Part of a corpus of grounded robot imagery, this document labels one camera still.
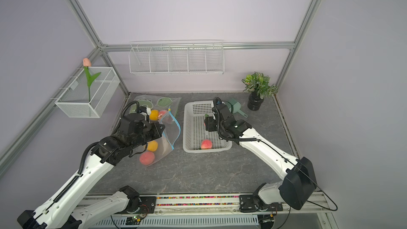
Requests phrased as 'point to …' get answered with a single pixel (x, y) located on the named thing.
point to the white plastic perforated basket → (194, 131)
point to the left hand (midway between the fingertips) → (165, 127)
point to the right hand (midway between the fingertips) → (209, 119)
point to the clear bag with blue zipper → (157, 150)
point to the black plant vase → (254, 102)
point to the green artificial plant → (258, 82)
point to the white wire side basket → (74, 100)
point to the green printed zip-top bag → (155, 102)
